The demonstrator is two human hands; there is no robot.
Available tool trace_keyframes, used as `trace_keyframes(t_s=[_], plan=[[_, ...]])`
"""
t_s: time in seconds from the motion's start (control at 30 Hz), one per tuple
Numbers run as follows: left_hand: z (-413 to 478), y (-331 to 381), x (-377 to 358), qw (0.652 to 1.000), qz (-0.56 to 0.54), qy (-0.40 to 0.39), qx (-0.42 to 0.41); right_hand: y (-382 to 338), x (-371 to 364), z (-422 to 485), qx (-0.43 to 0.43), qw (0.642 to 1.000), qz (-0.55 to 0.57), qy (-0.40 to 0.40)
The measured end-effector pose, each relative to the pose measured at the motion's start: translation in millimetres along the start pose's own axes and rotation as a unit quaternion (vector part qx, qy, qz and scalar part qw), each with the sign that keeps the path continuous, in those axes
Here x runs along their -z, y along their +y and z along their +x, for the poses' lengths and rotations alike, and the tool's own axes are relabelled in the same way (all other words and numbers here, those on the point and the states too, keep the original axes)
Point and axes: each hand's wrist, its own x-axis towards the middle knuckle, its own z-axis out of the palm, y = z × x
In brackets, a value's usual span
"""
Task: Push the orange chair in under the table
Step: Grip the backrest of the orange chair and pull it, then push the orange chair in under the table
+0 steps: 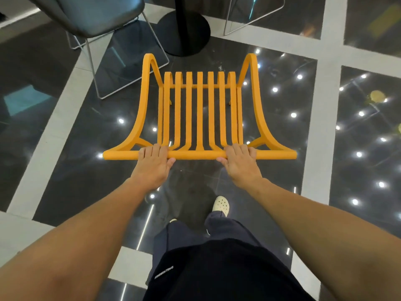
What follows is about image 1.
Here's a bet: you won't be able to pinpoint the person's left hand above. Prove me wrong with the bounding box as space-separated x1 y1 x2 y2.
131 144 176 192

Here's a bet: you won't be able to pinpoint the person's left forearm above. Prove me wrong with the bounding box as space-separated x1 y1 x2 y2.
0 177 163 301

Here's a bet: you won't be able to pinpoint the person's right hand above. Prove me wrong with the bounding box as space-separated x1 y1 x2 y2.
216 144 263 191

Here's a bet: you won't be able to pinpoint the dark grey padded chair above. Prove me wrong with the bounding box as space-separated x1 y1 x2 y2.
24 0 170 100

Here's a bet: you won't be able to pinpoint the orange slatted chair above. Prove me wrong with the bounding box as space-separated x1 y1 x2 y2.
103 53 297 161

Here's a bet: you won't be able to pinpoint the silver wire chair frame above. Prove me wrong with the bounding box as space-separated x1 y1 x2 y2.
223 0 286 37

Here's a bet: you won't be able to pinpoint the dark navy trousers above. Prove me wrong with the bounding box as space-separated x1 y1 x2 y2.
145 211 293 286

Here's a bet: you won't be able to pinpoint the black round table base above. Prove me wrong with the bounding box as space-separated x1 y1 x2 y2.
156 0 211 57

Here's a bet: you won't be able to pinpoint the person's right forearm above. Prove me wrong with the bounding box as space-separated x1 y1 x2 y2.
252 178 401 301

